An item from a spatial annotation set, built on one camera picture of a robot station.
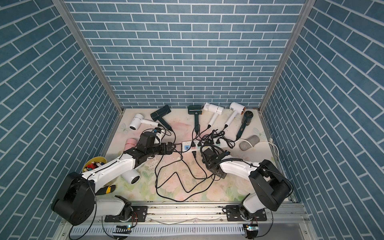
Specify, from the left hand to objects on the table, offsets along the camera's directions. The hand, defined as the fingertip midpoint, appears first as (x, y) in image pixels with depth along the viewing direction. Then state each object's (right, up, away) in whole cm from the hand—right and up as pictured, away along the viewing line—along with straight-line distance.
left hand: (173, 146), depth 86 cm
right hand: (+25, -16, +3) cm, 30 cm away
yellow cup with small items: (-41, -8, -8) cm, 43 cm away
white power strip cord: (+66, +1, +19) cm, 69 cm away
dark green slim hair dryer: (-16, +19, +25) cm, 35 cm away
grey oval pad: (+45, -1, +10) cm, 46 cm away
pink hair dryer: (-29, +1, +8) cm, 30 cm away
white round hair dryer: (-30, +16, +22) cm, 41 cm away
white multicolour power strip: (+12, -1, +10) cm, 15 cm away
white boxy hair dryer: (+28, +24, +29) cm, 47 cm away
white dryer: (+47, +25, +31) cm, 61 cm away
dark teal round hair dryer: (+50, +15, +22) cm, 56 cm away
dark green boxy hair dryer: (+12, +24, +30) cm, 40 cm away
